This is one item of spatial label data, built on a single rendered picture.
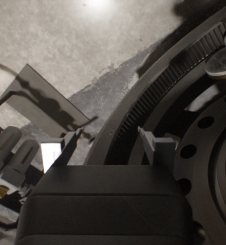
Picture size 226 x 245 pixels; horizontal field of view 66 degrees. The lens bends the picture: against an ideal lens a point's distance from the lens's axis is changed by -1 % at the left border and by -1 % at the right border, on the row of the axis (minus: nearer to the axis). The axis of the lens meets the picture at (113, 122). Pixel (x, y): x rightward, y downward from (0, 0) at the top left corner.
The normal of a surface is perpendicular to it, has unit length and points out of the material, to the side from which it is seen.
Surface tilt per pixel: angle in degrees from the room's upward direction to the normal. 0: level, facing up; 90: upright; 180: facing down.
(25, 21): 0
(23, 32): 0
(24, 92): 0
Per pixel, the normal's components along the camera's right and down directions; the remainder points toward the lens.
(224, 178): -0.66, -0.63
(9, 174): 0.74, -0.46
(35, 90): -0.12, 0.62
